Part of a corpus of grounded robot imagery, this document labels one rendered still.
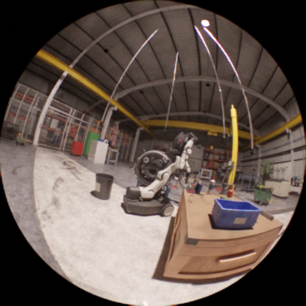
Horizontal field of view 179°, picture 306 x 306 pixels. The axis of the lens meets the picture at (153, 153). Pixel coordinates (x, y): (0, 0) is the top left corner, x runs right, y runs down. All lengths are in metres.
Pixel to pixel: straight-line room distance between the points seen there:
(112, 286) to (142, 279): 0.19
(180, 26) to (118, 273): 8.54
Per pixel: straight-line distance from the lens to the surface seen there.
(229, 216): 0.59
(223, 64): 9.15
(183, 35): 7.98
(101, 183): 1.52
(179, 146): 1.61
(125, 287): 0.79
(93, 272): 0.82
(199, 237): 0.50
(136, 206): 1.30
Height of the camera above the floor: 0.76
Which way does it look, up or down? 5 degrees up
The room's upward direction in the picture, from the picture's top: 12 degrees clockwise
